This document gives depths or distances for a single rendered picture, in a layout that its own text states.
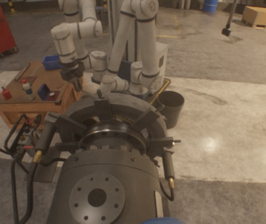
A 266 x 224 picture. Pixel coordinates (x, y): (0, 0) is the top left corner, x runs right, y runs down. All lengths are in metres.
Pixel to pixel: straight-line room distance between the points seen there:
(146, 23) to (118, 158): 0.84
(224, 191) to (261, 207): 0.35
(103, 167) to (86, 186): 0.12
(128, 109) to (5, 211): 1.49
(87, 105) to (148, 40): 0.60
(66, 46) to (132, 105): 0.46
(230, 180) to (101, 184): 1.49
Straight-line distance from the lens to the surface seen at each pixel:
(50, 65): 2.54
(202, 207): 1.76
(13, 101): 2.19
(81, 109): 1.03
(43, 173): 1.98
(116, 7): 1.75
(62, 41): 0.88
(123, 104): 0.97
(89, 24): 0.99
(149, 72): 1.38
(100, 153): 0.85
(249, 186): 2.05
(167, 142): 1.20
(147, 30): 1.22
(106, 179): 0.74
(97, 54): 1.81
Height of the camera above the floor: 1.59
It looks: 43 degrees down
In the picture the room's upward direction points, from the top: straight up
